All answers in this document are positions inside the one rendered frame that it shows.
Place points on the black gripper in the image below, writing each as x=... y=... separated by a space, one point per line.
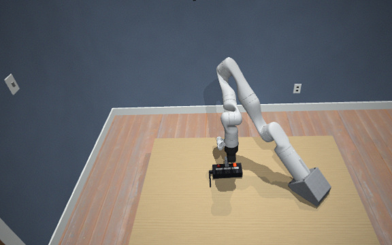
x=231 y=147

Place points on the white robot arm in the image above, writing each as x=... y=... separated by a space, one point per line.
x=268 y=132

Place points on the black power strip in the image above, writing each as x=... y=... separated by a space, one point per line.
x=234 y=170

